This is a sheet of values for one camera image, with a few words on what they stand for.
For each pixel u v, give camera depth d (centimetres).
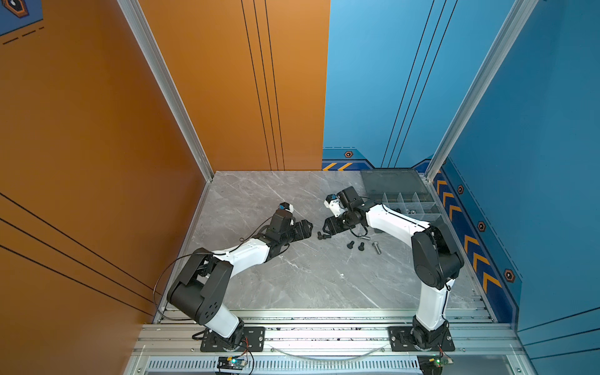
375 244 94
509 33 74
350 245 94
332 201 86
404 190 111
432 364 70
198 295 44
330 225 83
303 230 81
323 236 96
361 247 94
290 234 77
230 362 71
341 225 81
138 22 71
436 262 51
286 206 83
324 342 76
